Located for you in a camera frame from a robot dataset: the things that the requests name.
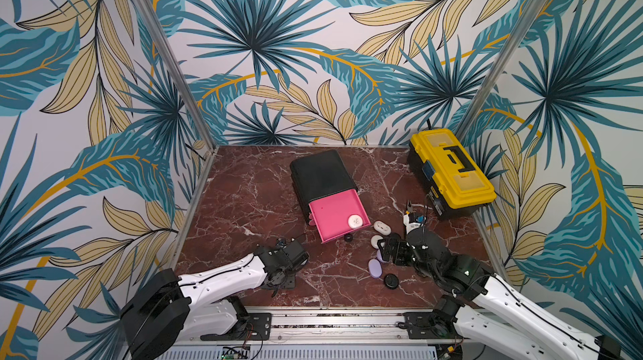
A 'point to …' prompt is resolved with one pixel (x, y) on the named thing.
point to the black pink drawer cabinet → (327, 195)
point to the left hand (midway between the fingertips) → (283, 285)
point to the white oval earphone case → (382, 228)
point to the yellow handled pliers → (408, 213)
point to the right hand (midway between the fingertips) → (389, 244)
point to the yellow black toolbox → (455, 184)
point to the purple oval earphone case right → (375, 268)
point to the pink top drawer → (330, 216)
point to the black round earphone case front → (391, 280)
